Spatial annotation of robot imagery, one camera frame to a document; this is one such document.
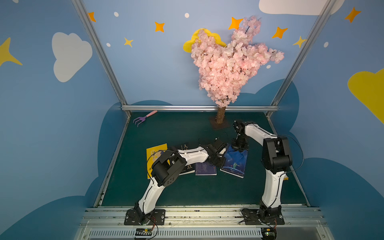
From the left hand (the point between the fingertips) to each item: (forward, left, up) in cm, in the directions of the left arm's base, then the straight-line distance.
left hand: (224, 162), depth 93 cm
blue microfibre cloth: (+4, -6, +1) cm, 7 cm away
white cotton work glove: (-8, -37, -1) cm, 38 cm away
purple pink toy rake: (+34, +63, 0) cm, 71 cm away
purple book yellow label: (-4, +12, -1) cm, 13 cm away
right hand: (+9, -10, 0) cm, 14 cm away
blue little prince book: (-5, -8, -1) cm, 9 cm away
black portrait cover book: (-5, +22, 0) cm, 22 cm away
